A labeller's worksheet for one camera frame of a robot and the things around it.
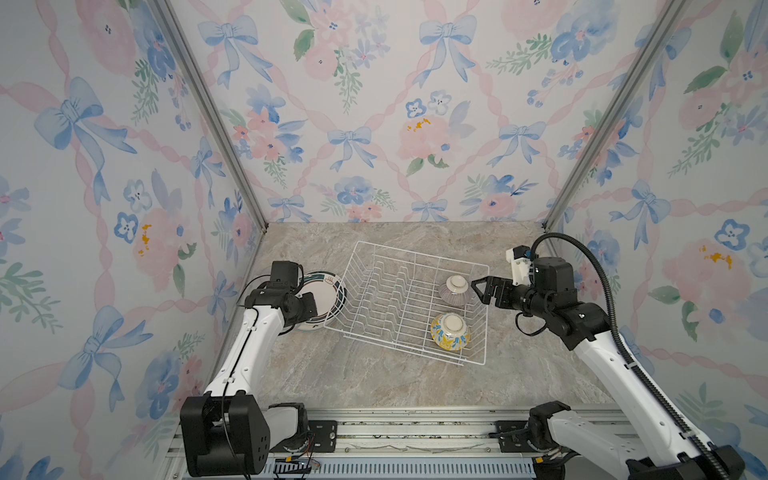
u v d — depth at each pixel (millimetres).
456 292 942
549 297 551
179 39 722
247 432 390
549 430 631
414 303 977
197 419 386
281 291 641
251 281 672
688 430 388
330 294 990
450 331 851
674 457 378
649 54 748
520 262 668
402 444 736
